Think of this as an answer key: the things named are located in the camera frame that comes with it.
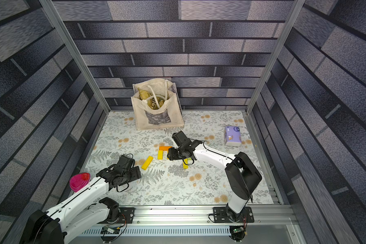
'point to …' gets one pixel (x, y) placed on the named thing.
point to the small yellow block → (160, 154)
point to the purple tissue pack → (233, 137)
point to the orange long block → (164, 148)
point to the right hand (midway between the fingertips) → (170, 154)
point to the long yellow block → (147, 162)
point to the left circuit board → (107, 229)
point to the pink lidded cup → (79, 181)
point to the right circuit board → (237, 230)
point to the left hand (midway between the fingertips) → (136, 173)
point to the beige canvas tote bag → (156, 104)
